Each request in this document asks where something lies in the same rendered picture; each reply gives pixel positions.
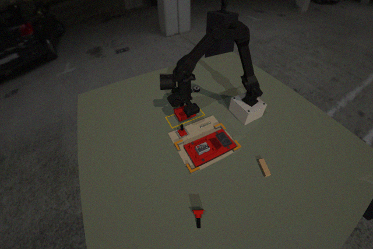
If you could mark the tan rectangular block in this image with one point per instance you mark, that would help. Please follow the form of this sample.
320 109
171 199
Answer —
264 167

